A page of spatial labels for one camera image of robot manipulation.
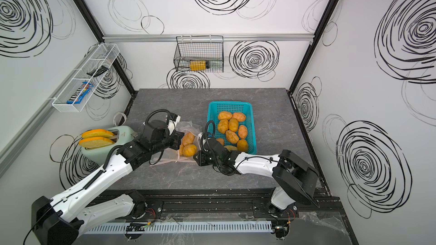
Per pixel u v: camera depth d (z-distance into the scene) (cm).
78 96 66
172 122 69
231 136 92
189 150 81
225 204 76
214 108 102
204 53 99
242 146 88
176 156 74
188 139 88
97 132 74
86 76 72
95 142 73
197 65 87
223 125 96
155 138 57
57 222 37
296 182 42
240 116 100
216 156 63
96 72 76
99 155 77
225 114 101
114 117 101
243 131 94
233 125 96
